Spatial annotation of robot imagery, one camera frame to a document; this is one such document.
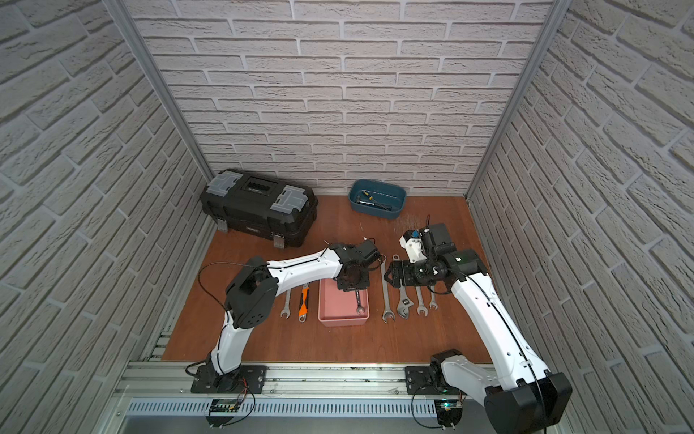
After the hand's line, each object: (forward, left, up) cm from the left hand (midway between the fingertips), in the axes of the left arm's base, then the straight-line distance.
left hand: (367, 284), depth 89 cm
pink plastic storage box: (-9, +10, +2) cm, 13 cm away
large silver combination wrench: (-8, -6, -4) cm, 11 cm away
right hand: (-5, -9, +15) cm, 18 cm away
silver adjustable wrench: (-5, -12, -2) cm, 14 cm away
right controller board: (-35, -21, -4) cm, 41 cm away
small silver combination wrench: (-4, -23, -3) cm, 23 cm away
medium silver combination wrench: (-7, -18, -3) cm, 20 cm away
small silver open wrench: (-6, +3, -3) cm, 8 cm away
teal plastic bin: (+42, -7, -2) cm, 43 cm away
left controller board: (-34, +41, -7) cm, 54 cm away
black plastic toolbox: (+26, +46, +12) cm, 54 cm away
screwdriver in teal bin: (+36, -9, -1) cm, 37 cm away
